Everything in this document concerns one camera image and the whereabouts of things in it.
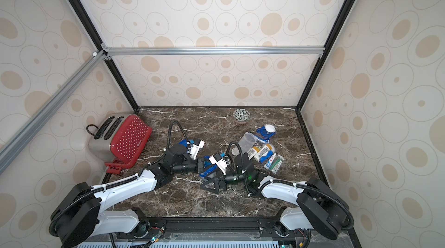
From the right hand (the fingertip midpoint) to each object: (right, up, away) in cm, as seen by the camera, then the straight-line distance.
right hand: (209, 181), depth 72 cm
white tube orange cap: (+30, +10, +25) cm, 40 cm away
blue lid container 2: (+19, +13, +30) cm, 37 cm away
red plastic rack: (-51, +1, +18) cm, 54 cm away
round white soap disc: (+34, +21, +34) cm, 52 cm away
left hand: (+4, +6, +3) cm, 7 cm away
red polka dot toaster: (-45, +17, +13) cm, 50 cm away
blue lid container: (-1, +5, +4) cm, 6 cm away
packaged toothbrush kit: (+34, +3, +20) cm, 39 cm away
